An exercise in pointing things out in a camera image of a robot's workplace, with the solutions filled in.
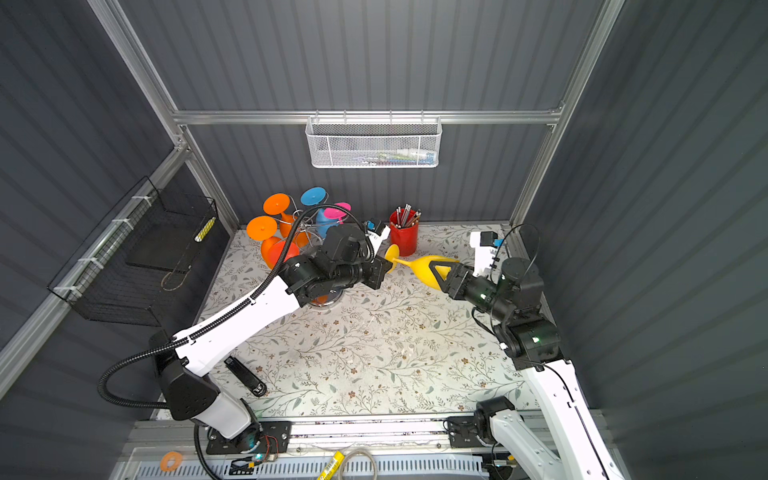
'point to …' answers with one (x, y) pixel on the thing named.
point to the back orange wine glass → (276, 204)
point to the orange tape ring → (165, 459)
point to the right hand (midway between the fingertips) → (437, 269)
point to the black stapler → (256, 386)
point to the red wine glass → (274, 251)
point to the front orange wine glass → (263, 229)
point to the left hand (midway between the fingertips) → (392, 263)
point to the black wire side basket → (139, 263)
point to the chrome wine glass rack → (310, 224)
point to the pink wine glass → (336, 213)
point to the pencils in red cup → (402, 218)
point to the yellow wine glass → (421, 265)
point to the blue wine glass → (314, 196)
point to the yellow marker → (332, 467)
